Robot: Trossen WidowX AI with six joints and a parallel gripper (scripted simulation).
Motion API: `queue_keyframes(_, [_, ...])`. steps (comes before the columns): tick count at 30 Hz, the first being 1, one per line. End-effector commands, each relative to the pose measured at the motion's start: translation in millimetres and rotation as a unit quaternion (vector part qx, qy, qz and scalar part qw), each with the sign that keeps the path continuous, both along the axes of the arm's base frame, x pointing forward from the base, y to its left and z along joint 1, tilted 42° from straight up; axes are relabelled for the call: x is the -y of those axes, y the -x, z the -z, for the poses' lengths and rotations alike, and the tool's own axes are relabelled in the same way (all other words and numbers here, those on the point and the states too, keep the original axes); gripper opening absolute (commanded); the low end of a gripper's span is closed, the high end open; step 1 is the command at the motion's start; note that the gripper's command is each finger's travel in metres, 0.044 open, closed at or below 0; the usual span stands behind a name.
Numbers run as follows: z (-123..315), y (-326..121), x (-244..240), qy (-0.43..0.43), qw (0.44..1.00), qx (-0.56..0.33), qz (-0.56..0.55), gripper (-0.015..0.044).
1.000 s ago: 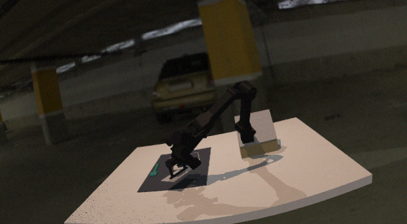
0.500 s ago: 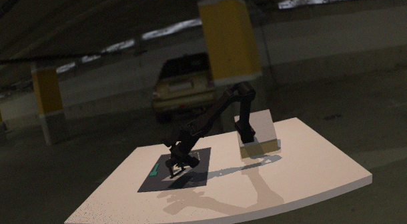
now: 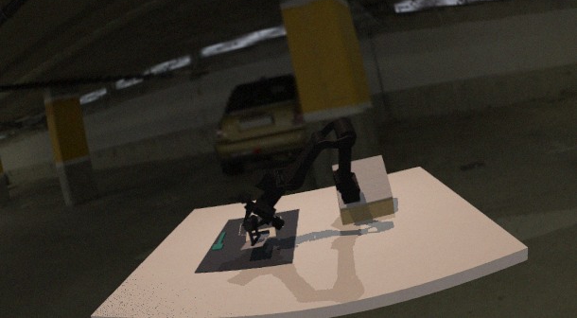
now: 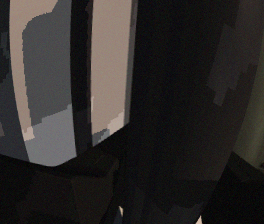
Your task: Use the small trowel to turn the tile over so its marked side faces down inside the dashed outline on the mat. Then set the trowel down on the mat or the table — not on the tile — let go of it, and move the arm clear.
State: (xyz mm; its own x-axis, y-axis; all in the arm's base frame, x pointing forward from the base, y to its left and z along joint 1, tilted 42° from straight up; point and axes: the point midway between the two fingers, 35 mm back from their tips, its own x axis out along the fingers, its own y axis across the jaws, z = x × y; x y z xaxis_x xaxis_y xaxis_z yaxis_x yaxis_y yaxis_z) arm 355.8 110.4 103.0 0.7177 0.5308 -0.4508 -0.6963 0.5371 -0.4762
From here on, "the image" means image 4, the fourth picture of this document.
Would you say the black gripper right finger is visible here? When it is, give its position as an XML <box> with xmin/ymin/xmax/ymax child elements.
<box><xmin>201</xmin><ymin>151</ymin><xmax>264</xmax><ymax>224</ymax></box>

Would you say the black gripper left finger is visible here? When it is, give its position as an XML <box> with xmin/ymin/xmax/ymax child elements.
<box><xmin>0</xmin><ymin>124</ymin><xmax>129</xmax><ymax>224</ymax></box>

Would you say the beige square tile with dark center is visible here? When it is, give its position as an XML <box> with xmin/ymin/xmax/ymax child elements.
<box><xmin>113</xmin><ymin>208</ymin><xmax>123</xmax><ymax>224</ymax></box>

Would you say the dark grey mat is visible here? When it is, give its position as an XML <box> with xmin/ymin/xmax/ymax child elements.
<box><xmin>0</xmin><ymin>0</ymin><xmax>139</xmax><ymax>163</ymax></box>

